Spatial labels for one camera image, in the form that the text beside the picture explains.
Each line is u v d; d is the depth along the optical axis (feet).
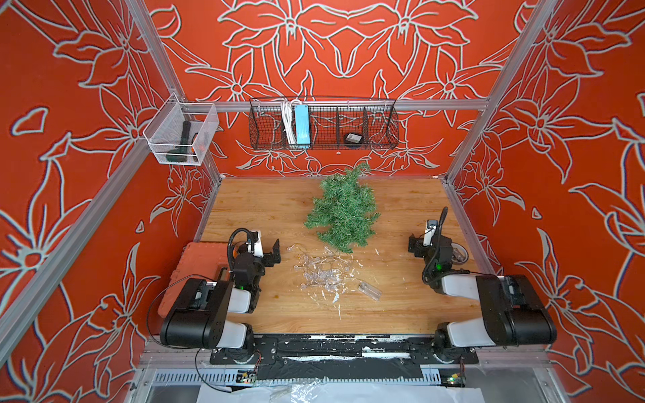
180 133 2.89
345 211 2.38
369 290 2.73
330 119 3.18
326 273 2.88
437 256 2.28
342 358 2.39
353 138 3.14
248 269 2.21
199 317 1.43
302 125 2.95
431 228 2.60
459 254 3.01
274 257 2.68
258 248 2.57
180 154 2.56
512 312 1.40
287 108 2.87
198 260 2.89
